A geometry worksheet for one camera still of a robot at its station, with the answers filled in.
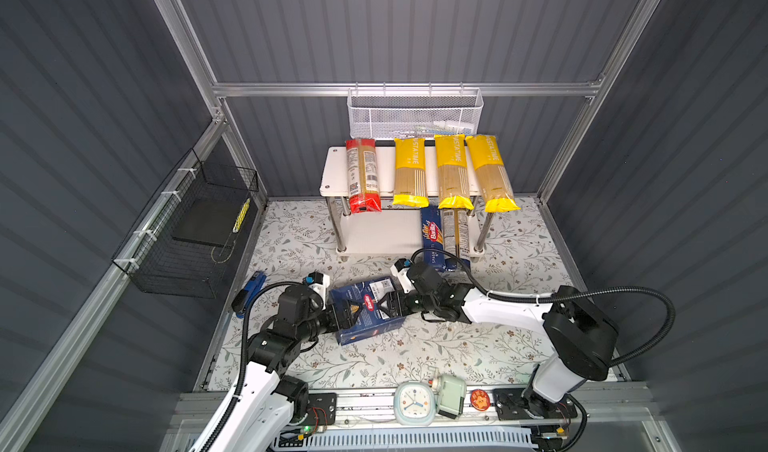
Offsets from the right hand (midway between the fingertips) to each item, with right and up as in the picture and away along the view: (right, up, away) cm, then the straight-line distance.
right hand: (386, 306), depth 83 cm
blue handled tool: (-45, 0, +8) cm, 45 cm away
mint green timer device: (+16, -18, -10) cm, 27 cm away
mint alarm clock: (+7, -21, -11) cm, 24 cm away
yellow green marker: (-39, +25, -4) cm, 46 cm away
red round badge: (+24, -22, -8) cm, 33 cm away
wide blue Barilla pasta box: (-3, -2, -4) cm, 5 cm away
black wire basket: (-50, +18, -11) cm, 54 cm away
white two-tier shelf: (+2, +21, +19) cm, 28 cm away
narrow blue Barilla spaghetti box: (+15, +19, +13) cm, 27 cm away
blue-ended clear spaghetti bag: (+23, +19, +14) cm, 32 cm away
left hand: (-9, +1, -6) cm, 11 cm away
